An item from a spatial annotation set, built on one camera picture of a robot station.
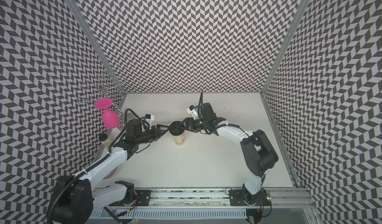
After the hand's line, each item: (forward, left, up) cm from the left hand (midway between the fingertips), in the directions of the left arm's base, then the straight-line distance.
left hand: (168, 132), depth 82 cm
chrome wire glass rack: (+34, +49, +2) cm, 60 cm away
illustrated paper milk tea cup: (-3, -6, -3) cm, 7 cm away
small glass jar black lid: (-3, +35, -2) cm, 36 cm away
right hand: (0, -8, +1) cm, 8 cm away
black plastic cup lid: (-1, -4, +4) cm, 6 cm away
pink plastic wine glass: (+3, +30, +9) cm, 31 cm away
